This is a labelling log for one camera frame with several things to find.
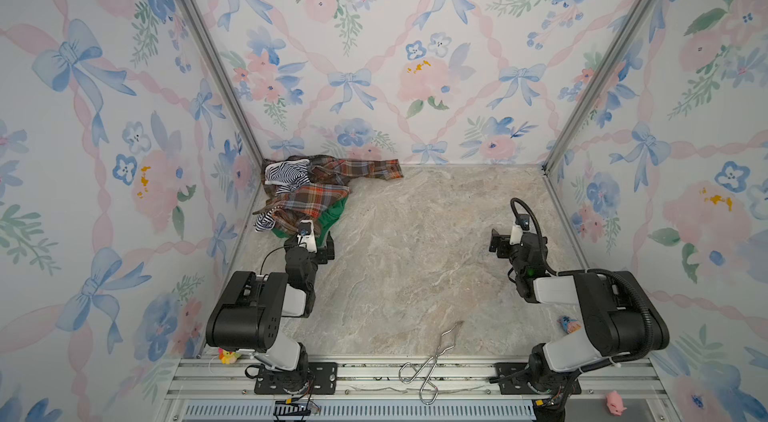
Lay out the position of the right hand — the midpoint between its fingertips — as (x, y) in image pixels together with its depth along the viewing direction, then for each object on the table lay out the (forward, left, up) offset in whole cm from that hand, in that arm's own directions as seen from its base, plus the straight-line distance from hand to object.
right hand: (510, 229), depth 94 cm
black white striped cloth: (+20, +75, +2) cm, 78 cm away
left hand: (-3, +61, +3) cm, 61 cm away
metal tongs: (-39, +32, -7) cm, 51 cm away
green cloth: (+4, +60, -4) cm, 61 cm away
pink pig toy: (-45, -15, -5) cm, 47 cm away
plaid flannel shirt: (+16, +59, +2) cm, 62 cm away
